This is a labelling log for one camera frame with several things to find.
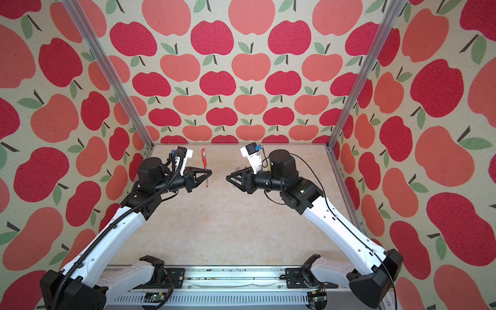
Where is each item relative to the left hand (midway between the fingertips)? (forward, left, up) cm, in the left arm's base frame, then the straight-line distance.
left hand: (212, 174), depth 68 cm
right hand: (-4, -9, +4) cm, 10 cm away
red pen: (-1, +2, 0) cm, 2 cm away
